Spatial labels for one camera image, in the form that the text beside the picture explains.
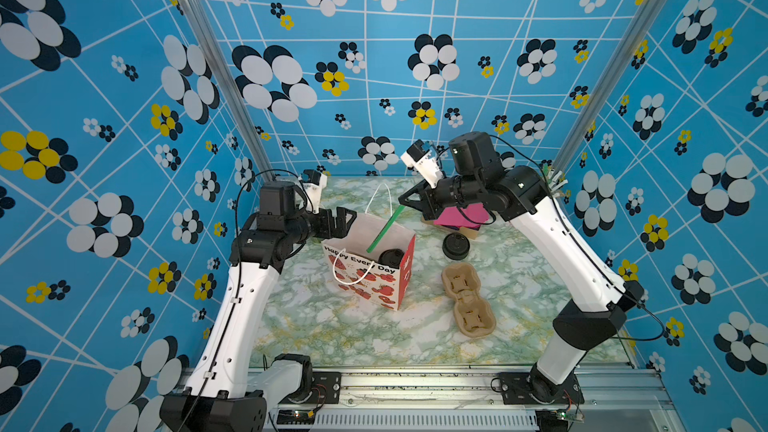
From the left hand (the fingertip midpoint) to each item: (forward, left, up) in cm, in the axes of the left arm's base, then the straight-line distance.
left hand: (340, 211), depth 71 cm
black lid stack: (+7, -33, -27) cm, 43 cm away
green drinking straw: (-4, -11, -2) cm, 12 cm away
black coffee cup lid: (-4, -12, -16) cm, 20 cm away
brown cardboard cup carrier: (-15, -36, -28) cm, 48 cm away
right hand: (-2, -15, +7) cm, 17 cm away
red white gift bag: (-12, -10, -9) cm, 19 cm away
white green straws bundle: (+22, -64, -11) cm, 69 cm away
